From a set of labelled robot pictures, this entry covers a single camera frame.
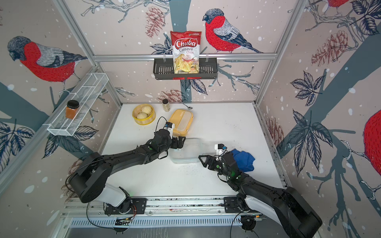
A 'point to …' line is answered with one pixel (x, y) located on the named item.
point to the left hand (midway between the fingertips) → (182, 135)
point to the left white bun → (142, 115)
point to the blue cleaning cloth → (244, 160)
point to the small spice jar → (166, 105)
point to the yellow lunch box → (183, 120)
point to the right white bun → (147, 109)
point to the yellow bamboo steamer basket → (150, 118)
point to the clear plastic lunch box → (191, 152)
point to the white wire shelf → (88, 91)
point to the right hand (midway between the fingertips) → (202, 157)
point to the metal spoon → (188, 107)
